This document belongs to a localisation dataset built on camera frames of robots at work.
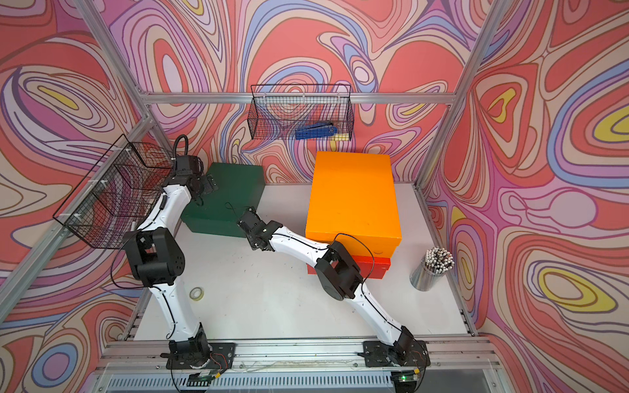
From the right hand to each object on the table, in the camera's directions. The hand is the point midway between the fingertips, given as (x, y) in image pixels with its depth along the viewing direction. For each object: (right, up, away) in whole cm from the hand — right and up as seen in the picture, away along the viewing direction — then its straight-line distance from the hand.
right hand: (263, 240), depth 95 cm
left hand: (-24, +21, +1) cm, 32 cm away
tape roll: (-21, -17, -11) cm, 29 cm away
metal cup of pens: (+57, -8, -17) cm, 60 cm away
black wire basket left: (-42, +13, -22) cm, 49 cm away
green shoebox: (-16, +22, +22) cm, 35 cm away
